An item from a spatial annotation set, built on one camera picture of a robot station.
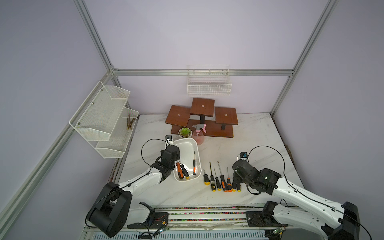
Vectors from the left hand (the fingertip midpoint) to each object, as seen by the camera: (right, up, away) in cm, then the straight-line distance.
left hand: (172, 148), depth 88 cm
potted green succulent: (+7, +9, +9) cm, 15 cm away
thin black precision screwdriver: (+27, -20, -4) cm, 34 cm away
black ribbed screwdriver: (+36, -21, -5) cm, 42 cm away
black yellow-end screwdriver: (+39, -21, -6) cm, 45 cm away
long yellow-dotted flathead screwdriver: (+24, -19, -3) cm, 31 cm away
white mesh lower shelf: (-34, +7, +5) cm, 35 cm away
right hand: (+37, -13, -9) cm, 41 cm away
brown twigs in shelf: (-30, +15, +9) cm, 35 cm away
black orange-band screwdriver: (+34, -22, -6) cm, 40 cm away
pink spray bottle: (+16, +7, +9) cm, 20 cm away
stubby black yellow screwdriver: (+21, -19, -5) cm, 28 cm away
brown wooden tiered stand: (+29, +16, +8) cm, 34 cm away
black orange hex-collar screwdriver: (+30, -20, -5) cm, 37 cm away
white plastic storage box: (+10, -13, +1) cm, 16 cm away
